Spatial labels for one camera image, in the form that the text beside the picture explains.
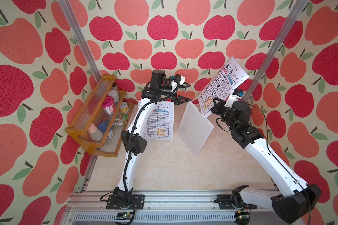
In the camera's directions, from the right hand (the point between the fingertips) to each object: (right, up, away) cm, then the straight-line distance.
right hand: (215, 101), depth 69 cm
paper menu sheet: (-30, -13, +24) cm, 40 cm away
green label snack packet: (-61, -10, +38) cm, 73 cm away
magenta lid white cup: (-62, 0, +19) cm, 65 cm away
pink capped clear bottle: (-65, -17, +8) cm, 67 cm away
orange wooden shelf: (-65, -6, +8) cm, 66 cm away
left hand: (-12, +4, +5) cm, 13 cm away
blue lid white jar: (-68, -15, +25) cm, 74 cm away
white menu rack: (-30, -12, +23) cm, 40 cm away
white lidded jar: (-64, +9, +31) cm, 72 cm away
